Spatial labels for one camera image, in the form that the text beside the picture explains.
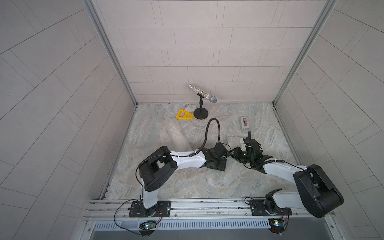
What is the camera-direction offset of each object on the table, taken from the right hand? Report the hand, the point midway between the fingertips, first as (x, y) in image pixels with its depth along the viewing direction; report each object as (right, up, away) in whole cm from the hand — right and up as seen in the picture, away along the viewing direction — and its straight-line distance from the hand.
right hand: (228, 152), depth 89 cm
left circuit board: (-40, -26, -24) cm, 53 cm away
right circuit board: (+19, -28, -21) cm, 40 cm away
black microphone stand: (-16, +24, +21) cm, 36 cm away
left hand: (-3, -7, -3) cm, 8 cm away
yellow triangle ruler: (-30, +23, +20) cm, 42 cm away
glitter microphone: (-9, +32, 0) cm, 33 cm away
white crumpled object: (-24, +28, +22) cm, 43 cm away
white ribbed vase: (-29, +6, 0) cm, 29 cm away
